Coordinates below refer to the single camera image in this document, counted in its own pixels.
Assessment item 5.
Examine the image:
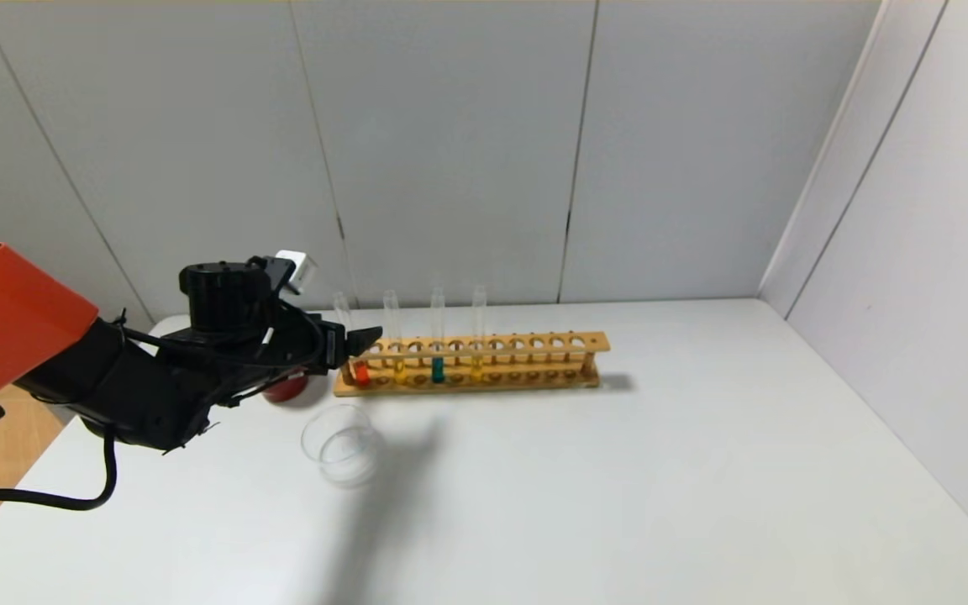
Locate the test tube with yellow pigment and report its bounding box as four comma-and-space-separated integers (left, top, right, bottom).
471, 285, 489, 383
383, 290, 408, 386

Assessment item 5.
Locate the test tube with blue pigment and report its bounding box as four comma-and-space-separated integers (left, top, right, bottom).
429, 287, 448, 385

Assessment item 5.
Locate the wooden test tube rack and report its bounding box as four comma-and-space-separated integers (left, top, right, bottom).
333, 331, 611, 397

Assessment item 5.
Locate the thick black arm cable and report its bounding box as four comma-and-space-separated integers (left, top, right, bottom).
0, 424, 120, 512

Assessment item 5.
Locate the test tube with red pigment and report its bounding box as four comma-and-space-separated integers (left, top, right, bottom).
333, 292, 371, 387

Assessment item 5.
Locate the clear glass beaker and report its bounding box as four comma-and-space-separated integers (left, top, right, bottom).
301, 403, 386, 488

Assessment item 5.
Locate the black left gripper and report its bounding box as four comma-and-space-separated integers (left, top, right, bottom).
275, 311, 383, 376

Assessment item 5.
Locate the dark red plastic cup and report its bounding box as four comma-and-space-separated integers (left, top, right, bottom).
262, 374, 311, 404

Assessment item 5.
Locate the thin black camera cable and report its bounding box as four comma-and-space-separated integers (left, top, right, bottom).
114, 302, 327, 375

